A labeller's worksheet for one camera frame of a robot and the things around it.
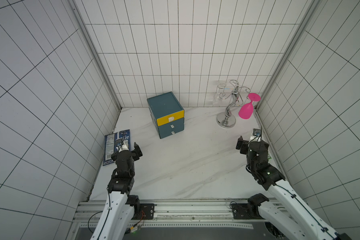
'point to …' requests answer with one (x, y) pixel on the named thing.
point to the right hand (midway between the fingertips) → (244, 137)
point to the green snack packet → (269, 157)
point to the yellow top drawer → (171, 118)
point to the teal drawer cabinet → (168, 114)
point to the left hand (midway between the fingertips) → (127, 148)
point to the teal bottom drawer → (171, 132)
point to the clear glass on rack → (219, 94)
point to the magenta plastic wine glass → (246, 110)
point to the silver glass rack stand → (224, 120)
